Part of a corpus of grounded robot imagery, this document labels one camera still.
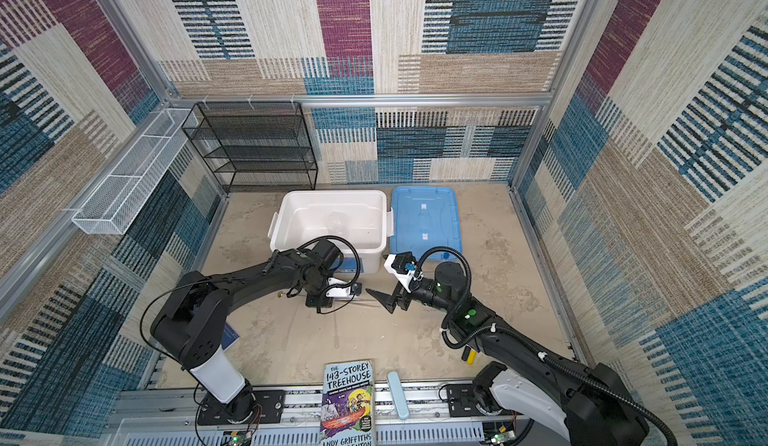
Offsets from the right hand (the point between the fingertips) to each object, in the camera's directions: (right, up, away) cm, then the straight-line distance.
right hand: (378, 275), depth 73 cm
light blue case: (+5, -28, -1) cm, 29 cm away
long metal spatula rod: (-20, -2, -10) cm, 23 cm away
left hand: (-16, -7, +18) cm, 25 cm away
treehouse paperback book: (-7, -30, -2) cm, 31 cm away
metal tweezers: (-5, -12, +17) cm, 21 cm away
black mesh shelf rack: (-45, +39, +35) cm, 69 cm away
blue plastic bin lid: (+16, +13, +38) cm, 43 cm away
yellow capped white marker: (+24, -23, +7) cm, 35 cm away
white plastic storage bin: (-8, +14, +31) cm, 35 cm away
